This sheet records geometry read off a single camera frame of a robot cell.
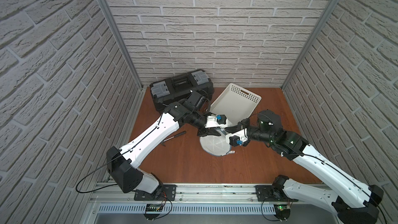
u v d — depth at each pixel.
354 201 0.39
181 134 0.94
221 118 0.56
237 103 1.08
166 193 0.75
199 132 0.63
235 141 0.51
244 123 0.57
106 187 0.43
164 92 0.93
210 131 0.60
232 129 0.63
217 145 0.67
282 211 0.71
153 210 0.71
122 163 0.40
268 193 0.74
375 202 0.38
